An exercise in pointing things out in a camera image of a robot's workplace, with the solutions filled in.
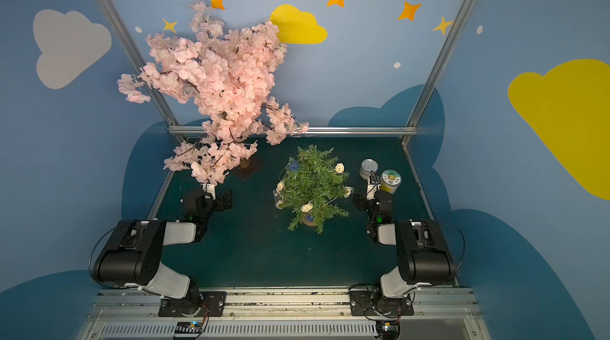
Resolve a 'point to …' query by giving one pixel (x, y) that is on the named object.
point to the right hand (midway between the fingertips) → (371, 187)
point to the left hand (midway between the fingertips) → (220, 187)
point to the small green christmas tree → (313, 188)
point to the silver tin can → (367, 166)
